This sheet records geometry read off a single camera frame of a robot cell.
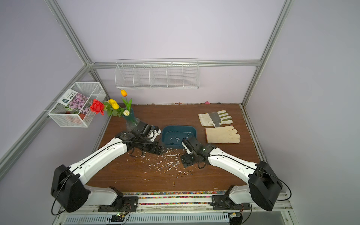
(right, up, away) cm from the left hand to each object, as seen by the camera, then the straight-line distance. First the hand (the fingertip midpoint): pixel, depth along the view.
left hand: (159, 150), depth 79 cm
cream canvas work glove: (+43, +6, +21) cm, 49 cm away
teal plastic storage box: (+5, +5, +21) cm, 22 cm away
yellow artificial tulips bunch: (-27, +25, +1) cm, 37 cm away
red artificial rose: (-30, +24, -9) cm, 39 cm away
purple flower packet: (-44, +27, -5) cm, 52 cm away
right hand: (+16, -5, +4) cm, 17 cm away
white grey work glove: (+38, +17, +33) cm, 53 cm away
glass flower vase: (-24, +16, +19) cm, 34 cm away
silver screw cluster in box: (+9, +4, +21) cm, 23 cm away
